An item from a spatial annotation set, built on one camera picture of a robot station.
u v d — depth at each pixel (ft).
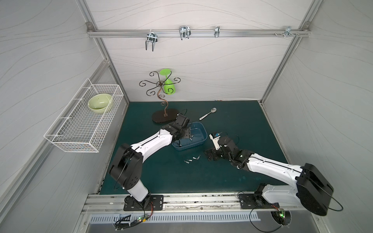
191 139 3.22
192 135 3.24
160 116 3.64
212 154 2.41
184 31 2.51
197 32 2.55
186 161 2.89
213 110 3.76
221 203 2.46
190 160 2.90
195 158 2.90
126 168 1.46
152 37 2.57
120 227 2.25
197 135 3.23
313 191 1.36
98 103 2.40
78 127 2.17
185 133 2.63
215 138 2.42
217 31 2.40
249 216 2.13
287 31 2.51
